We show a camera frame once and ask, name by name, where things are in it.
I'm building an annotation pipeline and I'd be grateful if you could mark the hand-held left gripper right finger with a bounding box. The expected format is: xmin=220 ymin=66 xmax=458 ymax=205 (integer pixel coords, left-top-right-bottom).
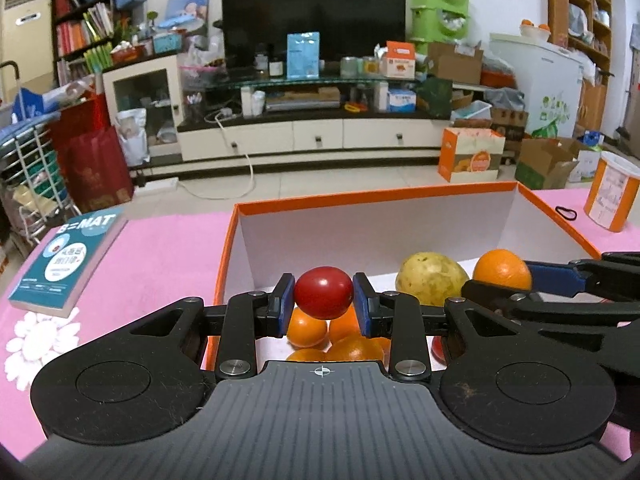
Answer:
xmin=352 ymin=272 xmax=531 ymax=383

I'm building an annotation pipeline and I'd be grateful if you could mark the pink daisy-print tablecloth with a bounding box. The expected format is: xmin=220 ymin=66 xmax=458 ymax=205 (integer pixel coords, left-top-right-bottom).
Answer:
xmin=0 ymin=187 xmax=640 ymax=461

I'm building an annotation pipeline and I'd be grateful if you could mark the white orange snack box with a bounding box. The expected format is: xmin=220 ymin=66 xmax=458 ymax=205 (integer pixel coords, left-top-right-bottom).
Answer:
xmin=382 ymin=40 xmax=418 ymax=80

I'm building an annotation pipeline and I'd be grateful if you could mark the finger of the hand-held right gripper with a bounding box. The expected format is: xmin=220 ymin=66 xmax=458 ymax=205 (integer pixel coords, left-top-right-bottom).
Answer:
xmin=461 ymin=279 xmax=640 ymax=343
xmin=522 ymin=251 xmax=640 ymax=305

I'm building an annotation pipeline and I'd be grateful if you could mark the bookshelf with books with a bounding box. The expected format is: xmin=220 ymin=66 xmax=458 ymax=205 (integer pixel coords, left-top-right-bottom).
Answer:
xmin=50 ymin=0 xmax=118 ymax=86

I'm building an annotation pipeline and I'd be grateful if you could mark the open brown cardboard box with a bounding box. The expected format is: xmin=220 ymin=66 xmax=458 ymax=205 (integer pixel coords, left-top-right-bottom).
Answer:
xmin=514 ymin=137 xmax=593 ymax=191

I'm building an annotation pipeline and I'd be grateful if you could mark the light-blue picture box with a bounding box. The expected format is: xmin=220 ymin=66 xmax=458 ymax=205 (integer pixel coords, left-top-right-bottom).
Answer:
xmin=165 ymin=0 xmax=211 ymax=36

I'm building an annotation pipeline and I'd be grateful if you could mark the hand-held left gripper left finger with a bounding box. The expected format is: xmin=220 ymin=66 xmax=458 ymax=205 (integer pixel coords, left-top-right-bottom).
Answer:
xmin=129 ymin=272 xmax=297 ymax=380

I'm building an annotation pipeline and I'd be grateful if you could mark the orange cardboard box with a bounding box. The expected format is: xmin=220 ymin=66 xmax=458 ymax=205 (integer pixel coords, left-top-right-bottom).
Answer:
xmin=202 ymin=181 xmax=602 ymax=373

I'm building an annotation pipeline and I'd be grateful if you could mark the white standing air conditioner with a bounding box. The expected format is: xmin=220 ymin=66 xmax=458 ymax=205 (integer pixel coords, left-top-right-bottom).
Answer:
xmin=0 ymin=0 xmax=56 ymax=91

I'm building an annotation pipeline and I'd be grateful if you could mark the white refrigerator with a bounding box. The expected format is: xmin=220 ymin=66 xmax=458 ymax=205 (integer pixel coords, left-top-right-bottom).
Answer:
xmin=487 ymin=32 xmax=586 ymax=141

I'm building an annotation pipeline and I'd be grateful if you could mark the red paper bag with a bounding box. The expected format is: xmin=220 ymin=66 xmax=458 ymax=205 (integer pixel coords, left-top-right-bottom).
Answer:
xmin=66 ymin=126 xmax=135 ymax=213
xmin=47 ymin=97 xmax=121 ymax=161

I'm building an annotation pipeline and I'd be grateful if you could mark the blue standing packet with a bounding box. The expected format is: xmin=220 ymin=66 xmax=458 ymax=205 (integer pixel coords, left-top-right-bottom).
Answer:
xmin=286 ymin=31 xmax=321 ymax=80

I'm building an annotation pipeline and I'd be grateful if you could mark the orange white gift box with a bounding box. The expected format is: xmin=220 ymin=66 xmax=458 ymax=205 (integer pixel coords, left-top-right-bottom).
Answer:
xmin=438 ymin=126 xmax=507 ymax=183

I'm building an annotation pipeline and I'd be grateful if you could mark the metal trolley cart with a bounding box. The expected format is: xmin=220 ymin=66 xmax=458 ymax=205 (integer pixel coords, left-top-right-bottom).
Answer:
xmin=0 ymin=60 xmax=81 ymax=246

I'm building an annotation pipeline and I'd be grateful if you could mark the blue fabric bag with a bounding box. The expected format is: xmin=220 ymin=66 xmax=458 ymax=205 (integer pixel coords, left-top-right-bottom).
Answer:
xmin=12 ymin=87 xmax=61 ymax=121

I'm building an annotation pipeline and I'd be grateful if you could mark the green-yellow pear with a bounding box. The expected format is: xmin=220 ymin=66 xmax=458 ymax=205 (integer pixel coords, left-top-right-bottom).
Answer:
xmin=395 ymin=252 xmax=471 ymax=308

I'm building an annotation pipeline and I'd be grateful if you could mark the blue white tissue box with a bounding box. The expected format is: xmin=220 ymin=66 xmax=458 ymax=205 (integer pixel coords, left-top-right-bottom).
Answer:
xmin=387 ymin=88 xmax=417 ymax=113

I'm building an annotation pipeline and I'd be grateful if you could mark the black television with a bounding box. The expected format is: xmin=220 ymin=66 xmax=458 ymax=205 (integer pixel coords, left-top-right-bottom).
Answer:
xmin=221 ymin=0 xmax=407 ymax=68

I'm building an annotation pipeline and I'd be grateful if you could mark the wooden shelf unit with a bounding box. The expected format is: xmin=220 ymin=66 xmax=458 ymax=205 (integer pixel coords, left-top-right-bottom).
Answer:
xmin=547 ymin=0 xmax=616 ymax=136

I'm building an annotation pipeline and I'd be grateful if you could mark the orange white canister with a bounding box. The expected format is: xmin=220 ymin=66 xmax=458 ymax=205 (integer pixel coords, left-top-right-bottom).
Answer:
xmin=583 ymin=151 xmax=640 ymax=233

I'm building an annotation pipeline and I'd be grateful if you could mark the green plastic storage rack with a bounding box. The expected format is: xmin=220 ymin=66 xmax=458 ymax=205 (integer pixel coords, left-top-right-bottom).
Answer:
xmin=410 ymin=0 xmax=471 ymax=56

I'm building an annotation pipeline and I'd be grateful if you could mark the white power strip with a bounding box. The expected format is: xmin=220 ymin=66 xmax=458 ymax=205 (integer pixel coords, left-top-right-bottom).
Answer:
xmin=132 ymin=176 xmax=180 ymax=192

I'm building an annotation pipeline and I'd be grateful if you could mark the white glass-door cabinet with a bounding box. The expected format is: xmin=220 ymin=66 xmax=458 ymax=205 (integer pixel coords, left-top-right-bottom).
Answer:
xmin=102 ymin=55 xmax=186 ymax=161

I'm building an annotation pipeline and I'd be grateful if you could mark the white printed bag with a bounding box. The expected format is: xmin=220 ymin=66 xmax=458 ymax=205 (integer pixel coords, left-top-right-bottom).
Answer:
xmin=115 ymin=108 xmax=151 ymax=167

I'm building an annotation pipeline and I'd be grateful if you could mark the white bowl of oranges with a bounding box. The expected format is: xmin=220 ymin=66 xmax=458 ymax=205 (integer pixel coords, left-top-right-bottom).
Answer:
xmin=519 ymin=19 xmax=552 ymax=43

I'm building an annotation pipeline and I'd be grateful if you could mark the white TV cabinet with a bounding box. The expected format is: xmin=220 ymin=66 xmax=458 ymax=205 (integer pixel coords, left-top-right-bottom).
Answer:
xmin=177 ymin=67 xmax=453 ymax=163

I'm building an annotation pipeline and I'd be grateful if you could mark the teal tissue box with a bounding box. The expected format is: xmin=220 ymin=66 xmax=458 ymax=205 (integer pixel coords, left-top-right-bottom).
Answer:
xmin=152 ymin=32 xmax=183 ymax=53

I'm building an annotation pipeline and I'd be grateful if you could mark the teal book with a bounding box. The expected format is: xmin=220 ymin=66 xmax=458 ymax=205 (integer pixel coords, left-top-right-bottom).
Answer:
xmin=7 ymin=205 xmax=128 ymax=318

